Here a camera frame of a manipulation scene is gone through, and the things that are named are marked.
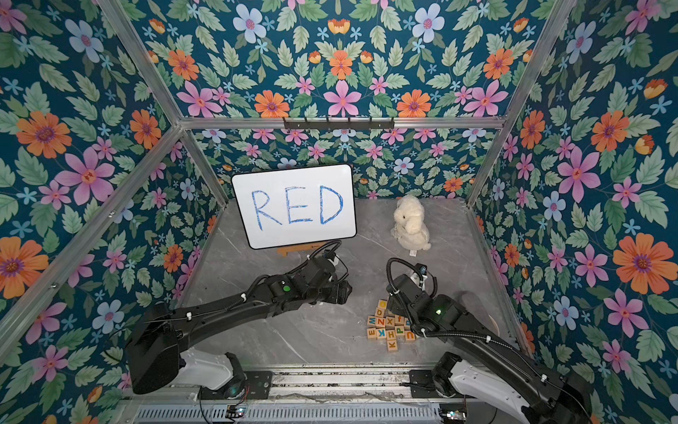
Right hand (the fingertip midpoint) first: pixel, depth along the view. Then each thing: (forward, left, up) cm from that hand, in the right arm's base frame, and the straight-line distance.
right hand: (403, 296), depth 78 cm
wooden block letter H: (-8, +3, -10) cm, 13 cm away
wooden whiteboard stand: (+22, +44, -9) cm, 50 cm away
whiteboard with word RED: (+30, +37, +8) cm, 48 cm away
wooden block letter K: (-11, +3, -10) cm, 15 cm away
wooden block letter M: (-4, +9, -11) cm, 14 cm away
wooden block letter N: (-4, +6, -10) cm, 13 cm away
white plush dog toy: (+23, -4, +5) cm, 24 cm away
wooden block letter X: (-3, +3, -11) cm, 12 cm away
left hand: (+2, +16, +1) cm, 16 cm away
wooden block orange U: (-8, -3, -10) cm, 13 cm away
